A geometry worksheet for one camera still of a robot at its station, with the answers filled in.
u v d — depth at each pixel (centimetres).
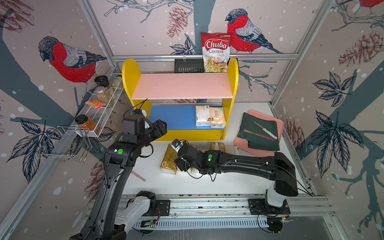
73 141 63
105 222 36
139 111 59
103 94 71
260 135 101
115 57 93
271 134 100
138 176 85
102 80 74
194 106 95
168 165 81
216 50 82
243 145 97
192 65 95
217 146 88
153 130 53
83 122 59
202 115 88
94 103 70
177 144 63
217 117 86
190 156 54
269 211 66
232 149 88
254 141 98
